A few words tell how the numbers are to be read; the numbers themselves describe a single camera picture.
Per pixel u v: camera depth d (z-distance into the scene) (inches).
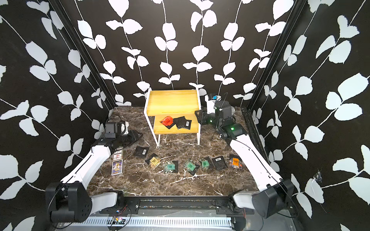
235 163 35.6
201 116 25.1
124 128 28.3
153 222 27.6
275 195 15.1
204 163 35.3
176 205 29.6
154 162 35.5
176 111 29.0
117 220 27.6
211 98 24.6
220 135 20.8
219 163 35.6
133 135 29.4
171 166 34.6
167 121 35.6
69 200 15.7
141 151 37.4
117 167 33.8
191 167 34.6
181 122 35.0
